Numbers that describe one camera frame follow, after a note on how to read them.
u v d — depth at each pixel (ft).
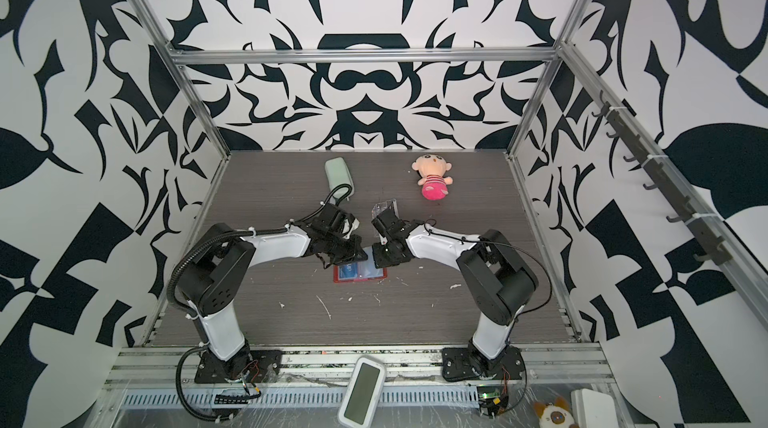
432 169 3.52
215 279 1.57
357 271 2.93
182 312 1.63
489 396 2.35
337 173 3.67
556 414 2.17
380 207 3.42
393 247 2.20
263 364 2.43
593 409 2.15
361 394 2.22
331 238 2.67
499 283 1.54
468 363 2.21
